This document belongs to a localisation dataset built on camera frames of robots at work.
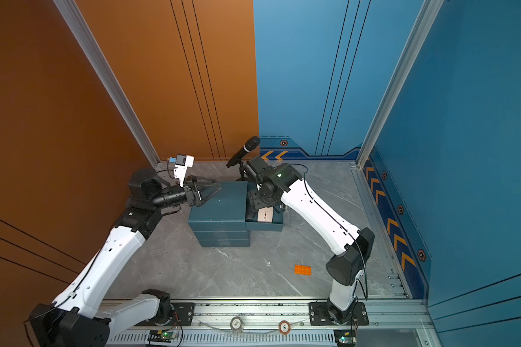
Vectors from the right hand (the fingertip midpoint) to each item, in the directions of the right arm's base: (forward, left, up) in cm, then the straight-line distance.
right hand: (264, 200), depth 76 cm
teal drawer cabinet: (-7, +14, -2) cm, 16 cm away
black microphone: (+22, +5, +8) cm, 24 cm away
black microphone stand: (+25, +12, -17) cm, 33 cm away
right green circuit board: (-37, -27, -26) cm, 53 cm away
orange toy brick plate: (-16, -16, -24) cm, 33 cm away
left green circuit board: (-37, +34, -25) cm, 56 cm away
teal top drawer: (-5, -4, -9) cm, 11 cm away
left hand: (-2, +14, +12) cm, 18 cm away
